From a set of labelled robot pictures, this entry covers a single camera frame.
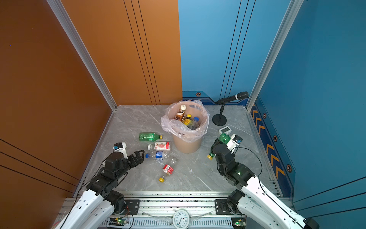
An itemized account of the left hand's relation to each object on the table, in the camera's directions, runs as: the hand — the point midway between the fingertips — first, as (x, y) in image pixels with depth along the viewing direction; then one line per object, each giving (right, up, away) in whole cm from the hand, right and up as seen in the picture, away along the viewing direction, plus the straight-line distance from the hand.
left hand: (139, 152), depth 80 cm
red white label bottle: (+9, +1, +12) cm, 15 cm away
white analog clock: (+24, -29, -12) cm, 40 cm away
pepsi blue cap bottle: (+32, +16, +5) cm, 36 cm away
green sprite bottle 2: (+46, +9, -7) cm, 48 cm away
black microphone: (+60, +33, +5) cm, 69 cm away
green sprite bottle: (+2, +7, +17) cm, 18 cm away
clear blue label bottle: (+10, -3, +7) cm, 13 cm away
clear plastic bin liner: (+24, +13, -10) cm, 29 cm away
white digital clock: (+56, +11, +22) cm, 61 cm away
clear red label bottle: (+16, -10, +1) cm, 19 cm away
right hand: (+43, +6, -4) cm, 43 cm away
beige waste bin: (+24, +1, +14) cm, 27 cm away
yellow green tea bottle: (+28, +18, +9) cm, 34 cm away
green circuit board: (-8, -33, -9) cm, 35 cm away
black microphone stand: (+52, +18, +30) cm, 63 cm away
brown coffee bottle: (+23, +21, +3) cm, 31 cm away
